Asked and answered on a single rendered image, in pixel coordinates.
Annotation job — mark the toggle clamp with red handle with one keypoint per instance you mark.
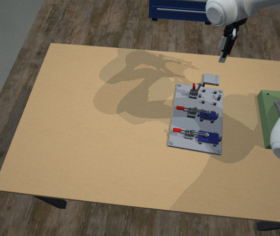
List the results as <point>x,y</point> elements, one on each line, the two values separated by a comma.
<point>189,134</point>
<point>194,92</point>
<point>191,112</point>

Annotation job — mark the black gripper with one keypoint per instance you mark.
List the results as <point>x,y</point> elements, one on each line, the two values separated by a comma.
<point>228,39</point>

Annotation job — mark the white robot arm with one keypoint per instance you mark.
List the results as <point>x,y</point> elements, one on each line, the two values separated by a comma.
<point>225,12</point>

